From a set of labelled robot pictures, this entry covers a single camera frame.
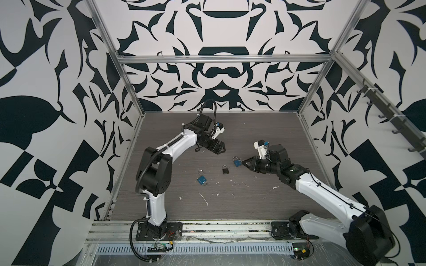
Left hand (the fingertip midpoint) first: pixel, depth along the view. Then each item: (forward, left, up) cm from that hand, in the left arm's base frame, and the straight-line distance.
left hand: (219, 144), depth 90 cm
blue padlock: (-15, +10, -11) cm, 21 cm away
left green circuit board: (-44, +29, -14) cm, 54 cm away
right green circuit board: (-47, -32, -13) cm, 58 cm away
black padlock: (-10, -3, -11) cm, 15 cm away
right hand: (-13, -10, +4) cm, 17 cm away
